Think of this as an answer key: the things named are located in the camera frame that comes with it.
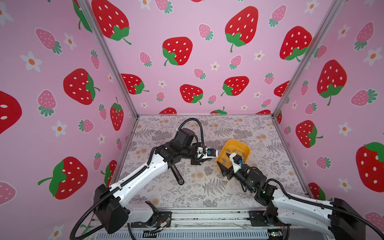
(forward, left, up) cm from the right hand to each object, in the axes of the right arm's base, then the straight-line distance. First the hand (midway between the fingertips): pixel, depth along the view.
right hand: (222, 158), depth 74 cm
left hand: (0, +6, +4) cm, 7 cm away
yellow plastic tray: (+20, -8, -18) cm, 29 cm away
